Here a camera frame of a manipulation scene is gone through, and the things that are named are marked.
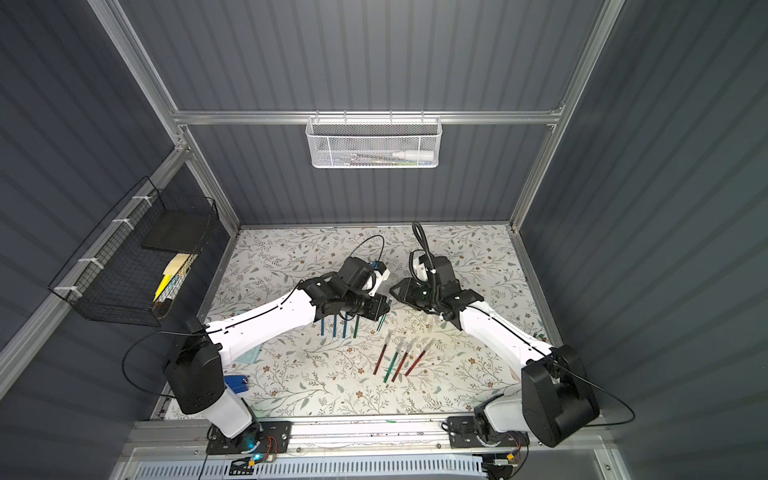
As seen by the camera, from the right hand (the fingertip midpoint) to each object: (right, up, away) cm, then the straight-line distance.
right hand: (397, 291), depth 82 cm
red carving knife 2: (+1, -22, +3) cm, 22 cm away
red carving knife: (-2, -15, +9) cm, 18 cm away
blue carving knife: (-19, -12, +12) cm, 26 cm away
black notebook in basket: (-60, +17, -1) cm, 62 cm away
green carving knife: (-13, -12, +11) cm, 21 cm away
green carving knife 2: (-4, -6, -11) cm, 13 cm away
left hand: (-1, -6, -4) cm, 7 cm away
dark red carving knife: (+5, -21, +3) cm, 22 cm away
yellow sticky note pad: (-56, +6, -9) cm, 57 cm away
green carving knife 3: (-2, -22, +3) cm, 22 cm away
